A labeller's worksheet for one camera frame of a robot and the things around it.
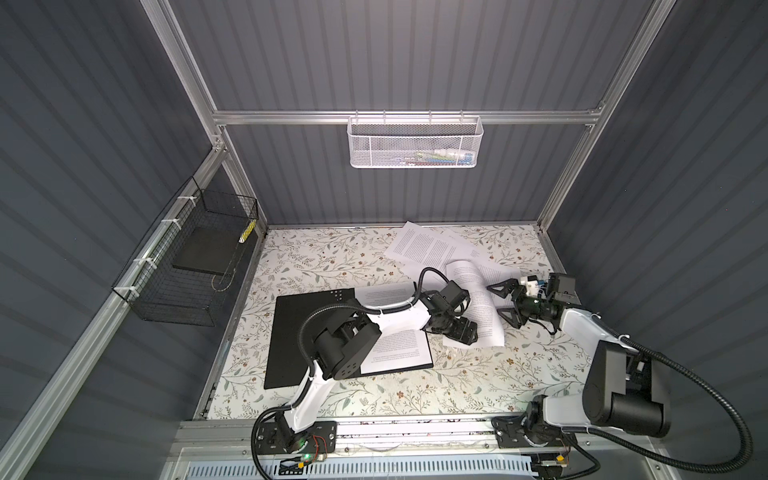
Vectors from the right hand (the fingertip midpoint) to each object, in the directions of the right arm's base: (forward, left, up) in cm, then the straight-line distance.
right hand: (497, 300), depth 87 cm
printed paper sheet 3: (+13, +4, -6) cm, 14 cm away
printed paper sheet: (-10, +28, -9) cm, 31 cm away
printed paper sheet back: (+30, +23, -10) cm, 39 cm away
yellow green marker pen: (+12, +71, +19) cm, 74 cm away
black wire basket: (-3, +82, +20) cm, 84 cm away
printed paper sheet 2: (-2, +4, -1) cm, 5 cm away
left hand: (-7, +9, -8) cm, 14 cm away
